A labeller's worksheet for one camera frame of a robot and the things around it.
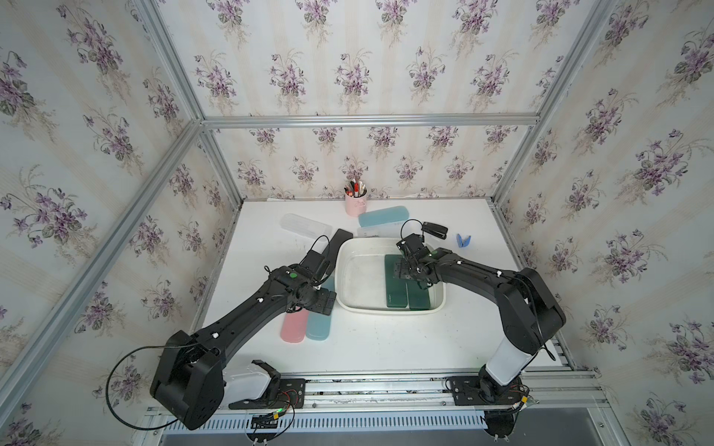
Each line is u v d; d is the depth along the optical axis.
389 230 1.08
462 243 1.04
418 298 0.90
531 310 0.49
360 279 0.96
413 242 0.73
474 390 0.73
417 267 0.67
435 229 1.08
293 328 0.83
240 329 0.46
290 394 0.73
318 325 0.85
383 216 1.16
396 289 0.90
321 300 0.73
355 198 1.08
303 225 1.12
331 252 1.01
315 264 0.65
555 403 0.74
